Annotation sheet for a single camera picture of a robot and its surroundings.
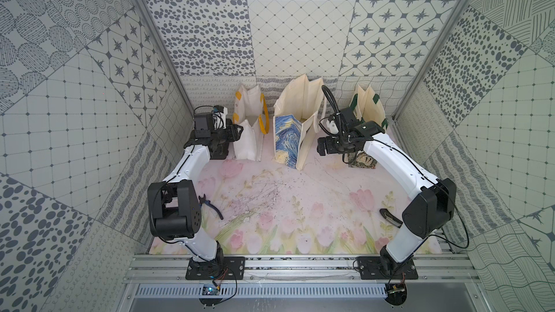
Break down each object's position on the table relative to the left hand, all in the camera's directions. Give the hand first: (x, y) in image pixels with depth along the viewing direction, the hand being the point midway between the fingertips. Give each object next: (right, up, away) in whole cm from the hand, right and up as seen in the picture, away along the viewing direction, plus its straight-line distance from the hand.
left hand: (243, 127), depth 89 cm
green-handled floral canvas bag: (+61, +12, +22) cm, 65 cm away
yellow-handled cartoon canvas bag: (-1, +9, +24) cm, 26 cm away
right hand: (+36, -9, -5) cm, 37 cm away
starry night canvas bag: (+26, +11, +26) cm, 39 cm away
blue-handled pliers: (-17, -31, 0) cm, 35 cm away
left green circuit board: (-8, -56, -17) cm, 59 cm away
